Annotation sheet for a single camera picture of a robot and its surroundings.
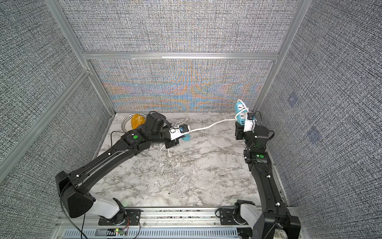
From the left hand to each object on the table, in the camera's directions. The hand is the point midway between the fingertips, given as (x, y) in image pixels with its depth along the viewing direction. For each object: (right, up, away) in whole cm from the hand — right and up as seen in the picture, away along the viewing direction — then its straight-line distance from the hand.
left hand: (185, 131), depth 71 cm
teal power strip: (+27, +12, +3) cm, 30 cm away
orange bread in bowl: (-36, +7, +35) cm, 51 cm away
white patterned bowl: (-45, +5, +38) cm, 59 cm away
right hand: (+30, +7, +4) cm, 31 cm away
